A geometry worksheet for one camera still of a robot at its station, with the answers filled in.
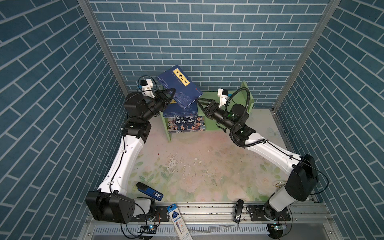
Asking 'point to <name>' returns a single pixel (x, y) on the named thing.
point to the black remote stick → (238, 210)
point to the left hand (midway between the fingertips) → (176, 90)
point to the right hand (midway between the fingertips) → (195, 100)
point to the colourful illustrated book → (179, 124)
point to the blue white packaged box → (180, 225)
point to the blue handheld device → (149, 191)
